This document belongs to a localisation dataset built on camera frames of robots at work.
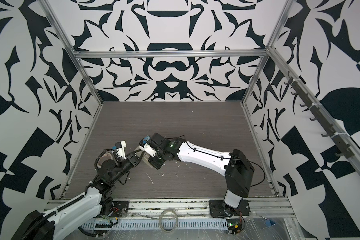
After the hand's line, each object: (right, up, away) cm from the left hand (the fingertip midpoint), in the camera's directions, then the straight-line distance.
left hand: (145, 147), depth 77 cm
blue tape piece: (+58, -32, -8) cm, 67 cm away
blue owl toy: (-3, +2, +22) cm, 22 cm away
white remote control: (0, -5, -1) cm, 5 cm away
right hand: (+3, -6, -1) cm, 7 cm away
